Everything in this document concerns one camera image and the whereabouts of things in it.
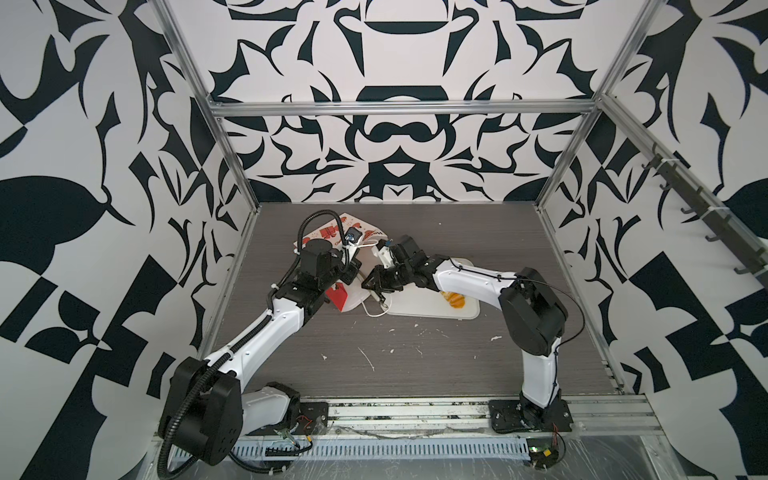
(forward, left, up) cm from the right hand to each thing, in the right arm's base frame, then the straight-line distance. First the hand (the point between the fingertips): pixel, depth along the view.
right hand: (365, 283), depth 86 cm
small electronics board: (-39, -42, -13) cm, 58 cm away
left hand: (+6, +2, +11) cm, 13 cm away
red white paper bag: (0, +4, -5) cm, 7 cm away
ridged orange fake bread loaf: (-2, -27, -8) cm, 28 cm away
